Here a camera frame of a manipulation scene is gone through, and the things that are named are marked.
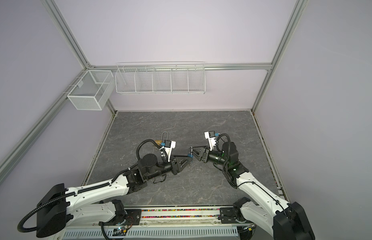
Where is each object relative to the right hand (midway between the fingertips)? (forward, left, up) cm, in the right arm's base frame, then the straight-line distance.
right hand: (190, 151), depth 71 cm
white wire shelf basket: (+52, +18, +8) cm, 55 cm away
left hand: (-6, 0, 0) cm, 6 cm away
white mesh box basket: (+42, +65, +4) cm, 77 cm away
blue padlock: (-3, 0, +2) cm, 4 cm away
